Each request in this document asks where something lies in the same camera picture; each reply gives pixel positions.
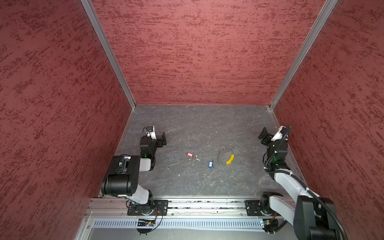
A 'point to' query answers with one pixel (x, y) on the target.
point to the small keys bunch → (194, 158)
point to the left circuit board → (145, 223)
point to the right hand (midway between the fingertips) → (268, 132)
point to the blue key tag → (210, 164)
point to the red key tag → (189, 154)
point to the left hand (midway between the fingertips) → (157, 135)
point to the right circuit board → (270, 225)
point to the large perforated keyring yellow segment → (230, 160)
